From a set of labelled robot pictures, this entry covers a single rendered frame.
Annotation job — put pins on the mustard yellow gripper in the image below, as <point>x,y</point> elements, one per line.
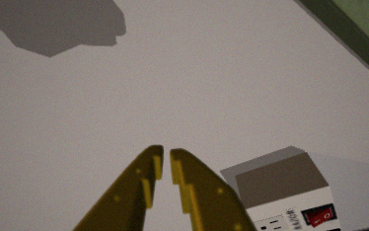
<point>211,203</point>

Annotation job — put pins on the white power strip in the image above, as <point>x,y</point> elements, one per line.
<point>288,195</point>

